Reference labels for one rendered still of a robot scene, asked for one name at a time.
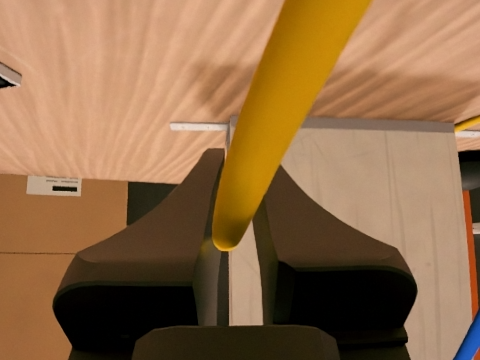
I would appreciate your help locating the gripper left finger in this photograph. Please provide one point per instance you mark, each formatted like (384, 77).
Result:
(160, 271)

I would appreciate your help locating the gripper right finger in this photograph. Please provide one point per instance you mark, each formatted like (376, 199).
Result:
(317, 270)

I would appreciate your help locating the light wood board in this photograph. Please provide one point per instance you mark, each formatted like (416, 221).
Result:
(397, 187)

